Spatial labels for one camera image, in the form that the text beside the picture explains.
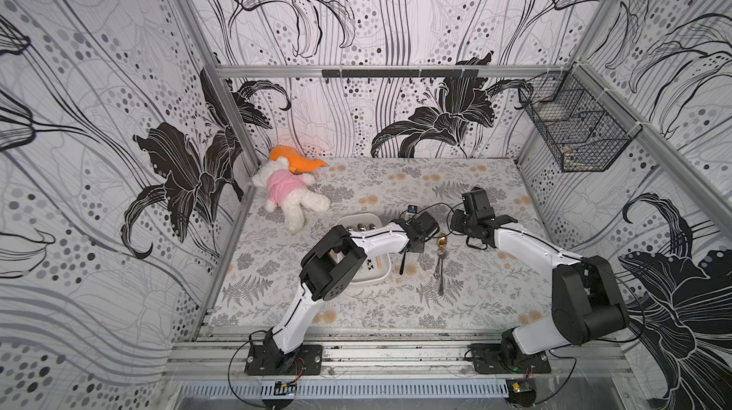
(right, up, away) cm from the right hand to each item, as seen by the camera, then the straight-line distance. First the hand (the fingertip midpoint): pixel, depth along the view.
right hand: (459, 216), depth 93 cm
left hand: (-16, -10, +4) cm, 19 cm away
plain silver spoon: (-6, -13, -1) cm, 14 cm away
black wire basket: (+38, +29, -5) cm, 48 cm away
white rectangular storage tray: (-28, -16, -4) cm, 32 cm away
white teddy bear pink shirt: (-59, +9, +5) cm, 60 cm away
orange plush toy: (-60, +20, +21) cm, 66 cm away
